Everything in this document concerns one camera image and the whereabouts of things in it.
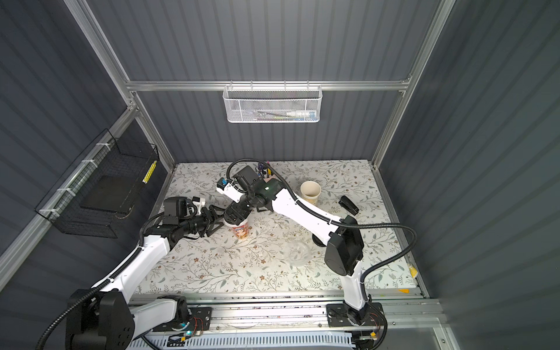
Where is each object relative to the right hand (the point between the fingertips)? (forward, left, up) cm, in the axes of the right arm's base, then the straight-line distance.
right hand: (235, 205), depth 78 cm
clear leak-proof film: (-9, -23, -22) cm, 33 cm away
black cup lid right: (-4, -32, -21) cm, 38 cm away
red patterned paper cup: (-4, -1, -12) cm, 13 cm away
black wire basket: (+5, +46, +7) cm, 46 cm away
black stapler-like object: (+15, -47, -20) cm, 53 cm away
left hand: (-3, +3, -6) cm, 7 cm away
